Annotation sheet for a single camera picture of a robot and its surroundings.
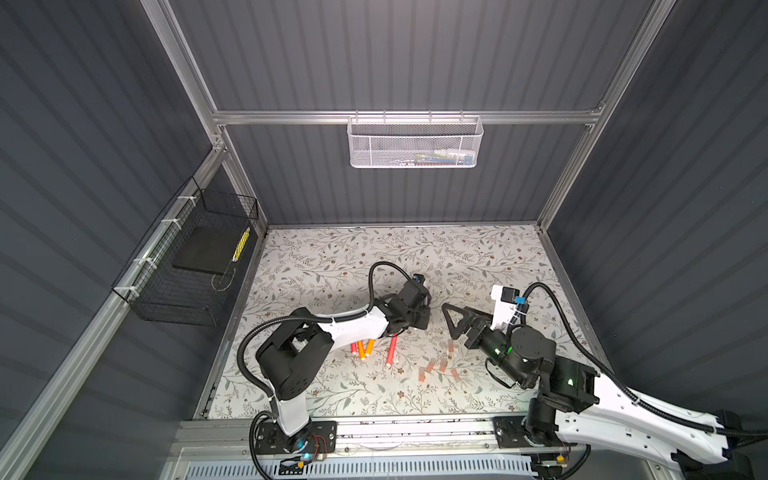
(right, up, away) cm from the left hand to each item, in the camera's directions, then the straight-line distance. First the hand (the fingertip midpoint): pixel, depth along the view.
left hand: (426, 312), depth 90 cm
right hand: (+3, +5, -24) cm, 25 cm away
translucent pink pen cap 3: (-2, -16, -6) cm, 18 cm away
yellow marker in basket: (-50, +19, -13) cm, 55 cm away
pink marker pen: (-22, -11, -1) cm, 24 cm away
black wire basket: (-61, +14, -18) cm, 65 cm away
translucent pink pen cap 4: (+7, -16, -6) cm, 19 cm away
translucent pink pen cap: (+4, -14, -5) cm, 16 cm away
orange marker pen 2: (-20, -11, -1) cm, 23 cm away
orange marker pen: (-17, -10, -1) cm, 20 cm away
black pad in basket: (-57, +19, -16) cm, 62 cm away
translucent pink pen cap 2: (+1, -14, -5) cm, 15 cm away
